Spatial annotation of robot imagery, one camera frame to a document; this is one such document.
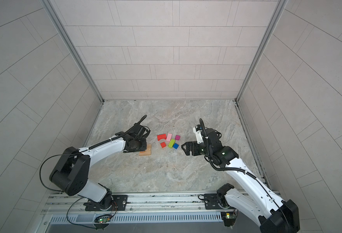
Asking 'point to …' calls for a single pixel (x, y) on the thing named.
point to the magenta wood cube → (177, 137)
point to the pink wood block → (169, 137)
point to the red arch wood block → (161, 137)
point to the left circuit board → (104, 220)
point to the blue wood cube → (176, 145)
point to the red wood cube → (163, 144)
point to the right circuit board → (229, 215)
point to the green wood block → (171, 143)
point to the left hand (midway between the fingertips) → (148, 144)
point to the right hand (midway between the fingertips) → (188, 146)
